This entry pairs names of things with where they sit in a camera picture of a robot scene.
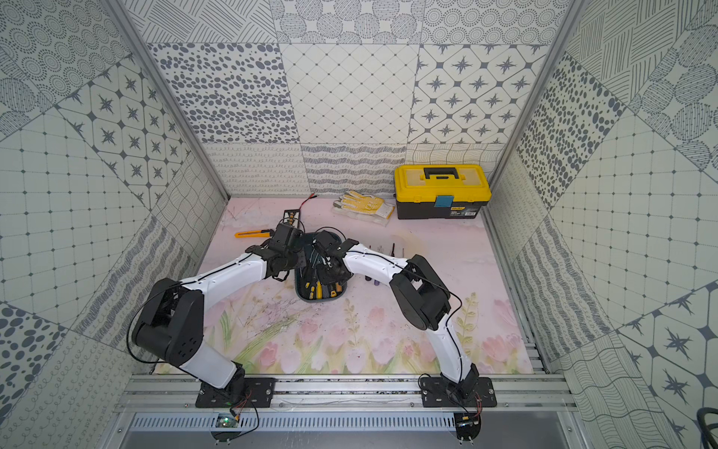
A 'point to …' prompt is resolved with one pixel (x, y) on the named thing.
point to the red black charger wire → (312, 195)
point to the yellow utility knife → (265, 233)
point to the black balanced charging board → (292, 217)
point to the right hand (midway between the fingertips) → (329, 279)
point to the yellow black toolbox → (440, 191)
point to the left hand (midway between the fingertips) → (300, 251)
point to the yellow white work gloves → (353, 205)
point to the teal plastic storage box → (308, 286)
